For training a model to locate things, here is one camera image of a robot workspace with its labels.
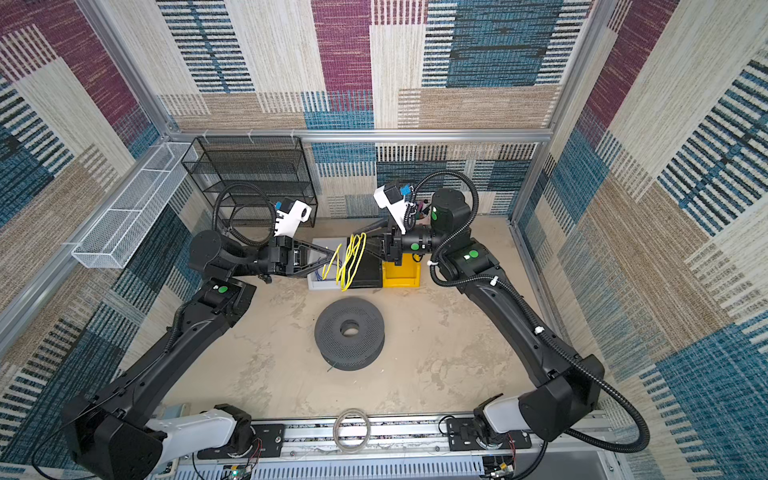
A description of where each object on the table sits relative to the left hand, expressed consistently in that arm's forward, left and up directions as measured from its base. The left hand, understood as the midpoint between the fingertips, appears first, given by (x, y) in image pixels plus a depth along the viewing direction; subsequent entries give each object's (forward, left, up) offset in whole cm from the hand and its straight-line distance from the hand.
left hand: (330, 260), depth 52 cm
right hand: (+7, -4, -4) cm, 9 cm away
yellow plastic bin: (+28, -17, -44) cm, 55 cm away
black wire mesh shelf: (+58, +37, -27) cm, 74 cm away
